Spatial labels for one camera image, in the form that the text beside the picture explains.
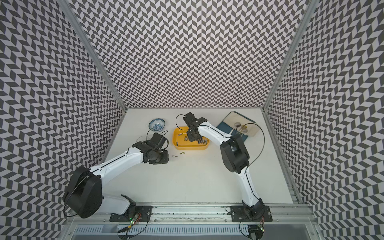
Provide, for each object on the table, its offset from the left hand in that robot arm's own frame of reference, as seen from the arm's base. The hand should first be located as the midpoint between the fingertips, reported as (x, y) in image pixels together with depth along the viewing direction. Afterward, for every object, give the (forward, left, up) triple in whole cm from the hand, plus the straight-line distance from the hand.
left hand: (165, 160), depth 86 cm
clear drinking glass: (+12, +14, +5) cm, 19 cm away
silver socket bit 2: (+6, -3, -7) cm, 10 cm away
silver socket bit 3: (+21, -7, -4) cm, 22 cm away
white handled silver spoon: (+28, -47, -3) cm, 55 cm away
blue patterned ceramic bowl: (+30, +10, -4) cm, 32 cm away
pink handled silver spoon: (+24, -51, -4) cm, 57 cm away
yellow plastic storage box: (+16, -8, -5) cm, 19 cm away
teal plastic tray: (+27, -42, -6) cm, 51 cm away
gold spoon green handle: (+27, -51, -3) cm, 58 cm away
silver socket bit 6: (+15, -5, -5) cm, 16 cm away
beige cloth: (+31, -52, -5) cm, 60 cm away
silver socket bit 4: (+18, -10, -5) cm, 22 cm away
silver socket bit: (+7, -9, -4) cm, 12 cm away
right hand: (+16, -18, 0) cm, 24 cm away
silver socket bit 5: (+15, -22, -4) cm, 27 cm away
